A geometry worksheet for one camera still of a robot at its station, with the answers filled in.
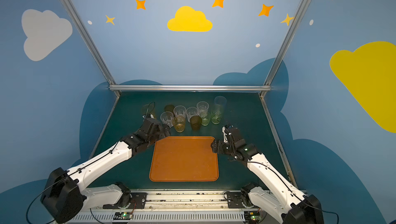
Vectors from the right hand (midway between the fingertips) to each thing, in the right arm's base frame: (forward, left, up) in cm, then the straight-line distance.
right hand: (219, 143), depth 81 cm
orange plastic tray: (-5, +19, -11) cm, 23 cm away
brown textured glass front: (+19, +14, -8) cm, 25 cm away
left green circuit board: (-33, +43, -11) cm, 55 cm away
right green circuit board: (-31, -16, -13) cm, 37 cm away
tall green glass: (+26, 0, -6) cm, 26 cm away
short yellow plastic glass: (+18, +25, -9) cm, 32 cm away
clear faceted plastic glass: (+20, +33, -7) cm, 40 cm away
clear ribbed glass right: (+32, +10, -8) cm, 34 cm away
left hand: (+5, +30, +3) cm, 30 cm away
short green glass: (+21, +7, -10) cm, 24 cm away
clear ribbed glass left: (+27, +26, -7) cm, 38 cm away
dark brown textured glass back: (+27, +32, -4) cm, 42 cm away
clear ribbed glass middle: (+26, +18, -7) cm, 33 cm away
